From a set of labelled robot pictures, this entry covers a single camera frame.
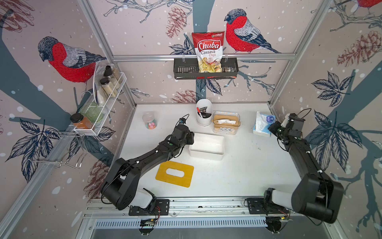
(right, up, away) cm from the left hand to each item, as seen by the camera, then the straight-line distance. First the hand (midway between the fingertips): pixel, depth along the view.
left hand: (193, 130), depth 87 cm
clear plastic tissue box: (+22, -1, +11) cm, 25 cm away
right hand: (+45, +5, -1) cm, 46 cm away
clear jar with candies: (-31, +4, +17) cm, 36 cm away
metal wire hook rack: (-51, -3, -30) cm, 59 cm away
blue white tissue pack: (+41, +5, -2) cm, 41 cm away
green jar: (-49, +11, -17) cm, 53 cm away
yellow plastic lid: (-5, -28, -5) cm, 29 cm away
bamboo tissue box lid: (+27, +8, +18) cm, 33 cm away
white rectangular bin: (+9, -12, +11) cm, 19 cm away
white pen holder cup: (+7, +12, +20) cm, 24 cm away
